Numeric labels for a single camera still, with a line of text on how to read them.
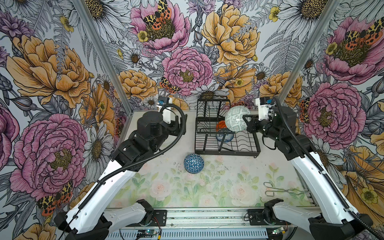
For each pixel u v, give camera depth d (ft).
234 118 2.28
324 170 1.36
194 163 2.96
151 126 1.33
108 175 1.25
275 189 2.73
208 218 2.49
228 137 3.35
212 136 3.42
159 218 2.43
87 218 1.19
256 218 2.43
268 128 1.82
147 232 2.32
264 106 1.91
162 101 1.60
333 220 1.22
